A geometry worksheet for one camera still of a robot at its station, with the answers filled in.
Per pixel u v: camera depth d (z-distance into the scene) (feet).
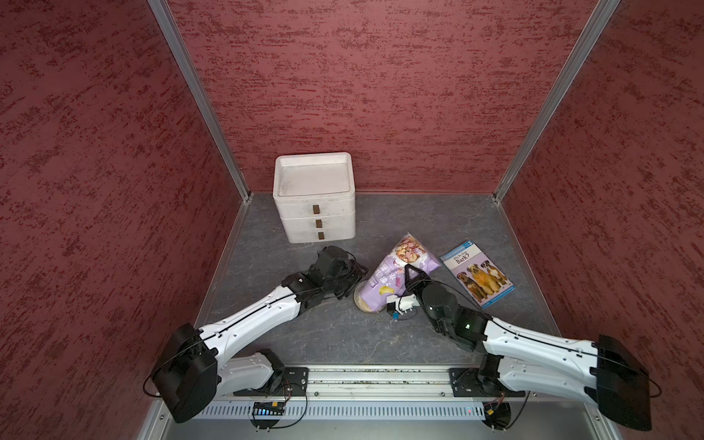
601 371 1.36
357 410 2.54
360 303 2.79
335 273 2.01
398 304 2.37
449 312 1.90
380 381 2.48
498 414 2.33
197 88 2.80
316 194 2.87
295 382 2.42
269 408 2.37
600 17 2.35
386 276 2.53
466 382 2.42
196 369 1.28
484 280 3.08
